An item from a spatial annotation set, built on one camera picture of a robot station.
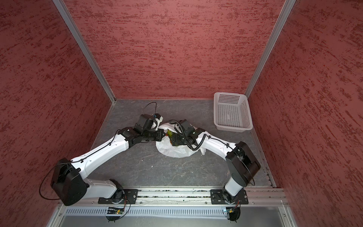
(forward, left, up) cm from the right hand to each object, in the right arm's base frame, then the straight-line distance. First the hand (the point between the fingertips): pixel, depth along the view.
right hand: (177, 143), depth 87 cm
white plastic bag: (-6, +6, +7) cm, 11 cm away
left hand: (0, +7, +8) cm, 11 cm away
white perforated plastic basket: (+31, -44, -9) cm, 54 cm away
